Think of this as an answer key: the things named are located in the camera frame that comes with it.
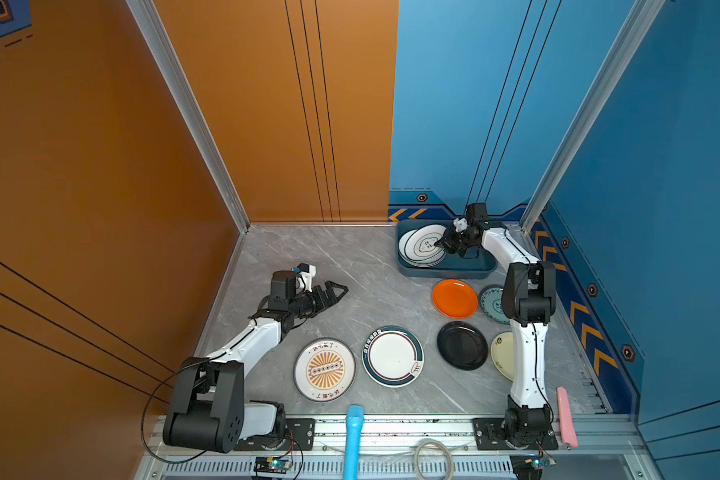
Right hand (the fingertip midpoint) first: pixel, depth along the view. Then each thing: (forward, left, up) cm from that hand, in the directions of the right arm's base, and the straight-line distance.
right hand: (434, 243), depth 104 cm
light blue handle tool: (-56, +27, -6) cm, 62 cm away
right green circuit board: (-63, -15, -10) cm, 66 cm away
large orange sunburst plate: (-41, +36, -7) cm, 55 cm away
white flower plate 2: (+2, +7, -4) cm, 8 cm away
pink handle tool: (-54, -27, -9) cm, 61 cm away
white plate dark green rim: (-38, +16, -7) cm, 41 cm away
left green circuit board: (-63, +45, -9) cm, 78 cm away
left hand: (-23, +31, +5) cm, 39 cm away
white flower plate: (-5, +1, 0) cm, 5 cm away
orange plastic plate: (-18, -5, -8) cm, 20 cm away
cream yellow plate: (-38, -15, -7) cm, 41 cm away
